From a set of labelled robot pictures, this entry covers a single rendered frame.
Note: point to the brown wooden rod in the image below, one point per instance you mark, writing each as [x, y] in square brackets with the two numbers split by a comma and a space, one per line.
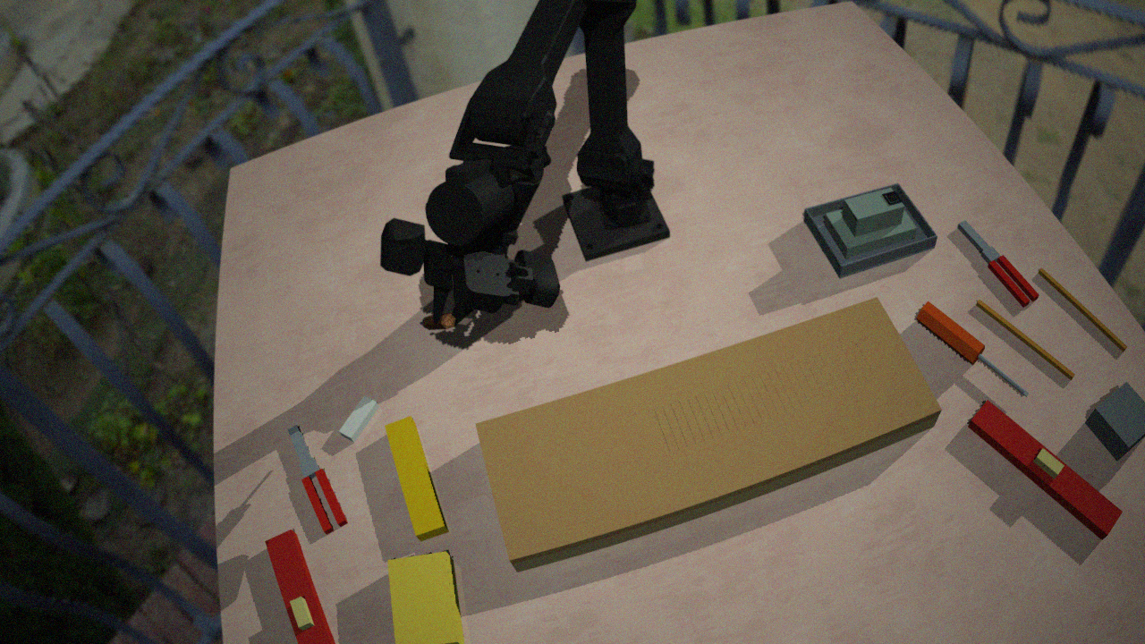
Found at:
[1024, 338]
[1083, 310]

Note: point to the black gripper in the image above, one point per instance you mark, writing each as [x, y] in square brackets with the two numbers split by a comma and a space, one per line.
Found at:
[404, 250]

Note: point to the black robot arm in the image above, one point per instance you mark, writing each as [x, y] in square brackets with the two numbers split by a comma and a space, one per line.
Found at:
[515, 105]

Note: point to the tan floor panel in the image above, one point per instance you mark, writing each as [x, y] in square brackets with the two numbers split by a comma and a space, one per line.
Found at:
[672, 445]

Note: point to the orange-handled awl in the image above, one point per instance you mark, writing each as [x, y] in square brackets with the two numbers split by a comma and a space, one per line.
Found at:
[958, 339]

